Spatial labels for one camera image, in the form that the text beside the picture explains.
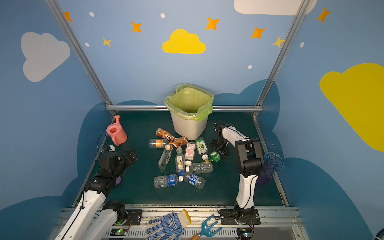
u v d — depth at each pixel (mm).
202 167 860
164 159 899
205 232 704
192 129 957
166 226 718
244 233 711
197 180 823
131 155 725
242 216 664
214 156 949
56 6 690
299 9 716
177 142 957
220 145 814
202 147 967
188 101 1046
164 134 1019
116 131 957
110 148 713
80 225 441
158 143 984
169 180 812
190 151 955
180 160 885
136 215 749
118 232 705
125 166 713
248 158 539
